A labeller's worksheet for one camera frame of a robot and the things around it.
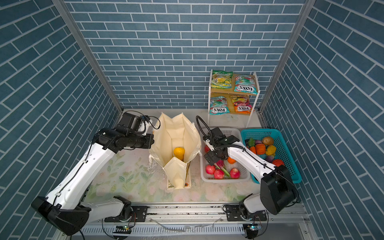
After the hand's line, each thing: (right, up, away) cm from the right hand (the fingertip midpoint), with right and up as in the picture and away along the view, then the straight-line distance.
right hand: (213, 152), depth 86 cm
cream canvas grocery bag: (-25, +4, +13) cm, 28 cm away
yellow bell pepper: (+38, 0, +8) cm, 38 cm away
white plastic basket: (+16, -12, -5) cm, 21 cm away
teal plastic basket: (+28, +8, +13) cm, 32 cm away
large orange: (+4, +3, -28) cm, 28 cm away
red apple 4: (+12, -11, -3) cm, 16 cm away
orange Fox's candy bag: (+20, +30, +14) cm, 38 cm away
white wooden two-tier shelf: (+12, +35, +3) cm, 37 cm away
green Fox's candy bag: (+4, +29, +11) cm, 31 cm away
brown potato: (+36, +6, +10) cm, 38 cm away
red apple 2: (-2, -9, -2) cm, 10 cm away
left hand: (-30, +8, -13) cm, 34 cm away
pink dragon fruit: (+4, -6, 0) cm, 7 cm away
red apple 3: (+2, -11, -5) cm, 12 cm away
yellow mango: (-21, -1, +5) cm, 21 cm away
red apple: (-4, +4, -9) cm, 10 cm away
